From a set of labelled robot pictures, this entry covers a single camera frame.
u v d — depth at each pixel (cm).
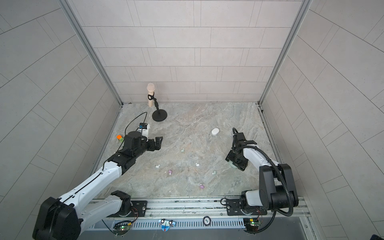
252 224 68
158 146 73
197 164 85
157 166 84
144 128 69
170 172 82
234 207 71
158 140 74
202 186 78
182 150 91
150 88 90
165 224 66
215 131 99
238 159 72
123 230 65
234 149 67
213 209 72
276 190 42
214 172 82
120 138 94
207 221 68
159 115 108
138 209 70
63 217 37
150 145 71
